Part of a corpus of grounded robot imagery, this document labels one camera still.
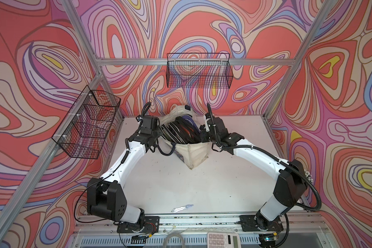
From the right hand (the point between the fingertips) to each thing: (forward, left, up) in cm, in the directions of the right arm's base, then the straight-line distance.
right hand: (202, 135), depth 85 cm
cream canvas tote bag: (-9, +6, -4) cm, 12 cm away
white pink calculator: (-46, -6, -18) cm, 50 cm away
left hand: (+3, +24, +2) cm, 25 cm away
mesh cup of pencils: (-25, -47, -2) cm, 53 cm away
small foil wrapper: (-33, +16, -20) cm, 42 cm away
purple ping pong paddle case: (+14, +7, 0) cm, 16 cm away
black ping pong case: (+5, +14, -2) cm, 15 cm away
